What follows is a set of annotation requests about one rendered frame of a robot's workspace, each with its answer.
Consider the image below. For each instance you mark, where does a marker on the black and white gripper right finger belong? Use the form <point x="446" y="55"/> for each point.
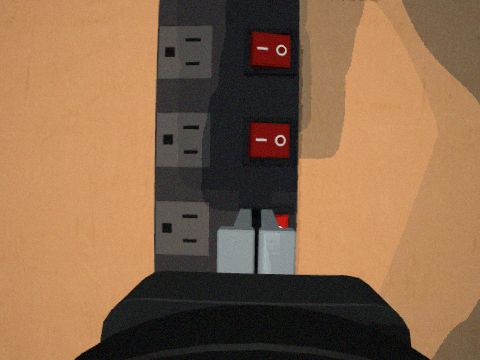
<point x="275" y="246"/>

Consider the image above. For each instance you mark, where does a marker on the black power strip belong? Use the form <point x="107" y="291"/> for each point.
<point x="226" y="122"/>

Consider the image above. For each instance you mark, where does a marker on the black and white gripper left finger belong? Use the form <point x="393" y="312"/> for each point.
<point x="236" y="244"/>

